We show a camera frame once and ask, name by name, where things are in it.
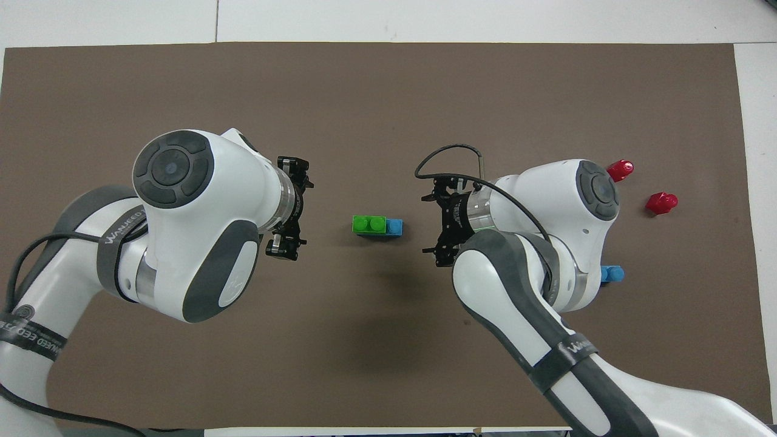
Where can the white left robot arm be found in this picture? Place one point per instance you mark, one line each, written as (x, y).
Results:
(194, 243)

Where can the brown table mat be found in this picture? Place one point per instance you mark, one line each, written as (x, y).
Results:
(388, 97)

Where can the blue three-stud toy block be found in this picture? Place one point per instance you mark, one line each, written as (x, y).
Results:
(612, 274)
(395, 227)

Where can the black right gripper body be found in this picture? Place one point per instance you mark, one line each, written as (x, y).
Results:
(452, 218)

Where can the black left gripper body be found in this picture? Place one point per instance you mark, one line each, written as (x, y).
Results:
(296, 209)

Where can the green two-stud toy block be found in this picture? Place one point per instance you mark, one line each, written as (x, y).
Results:
(369, 224)

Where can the red single-stud toy block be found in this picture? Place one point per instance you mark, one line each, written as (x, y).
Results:
(620, 170)
(660, 203)

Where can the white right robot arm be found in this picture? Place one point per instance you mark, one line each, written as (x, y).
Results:
(546, 200)

